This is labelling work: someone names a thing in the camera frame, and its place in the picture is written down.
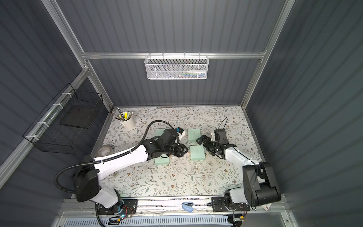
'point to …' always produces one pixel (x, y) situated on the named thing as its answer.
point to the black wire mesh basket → (61, 127)
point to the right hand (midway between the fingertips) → (202, 143)
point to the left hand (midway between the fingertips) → (188, 152)
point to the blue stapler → (188, 206)
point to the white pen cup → (129, 124)
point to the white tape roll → (104, 151)
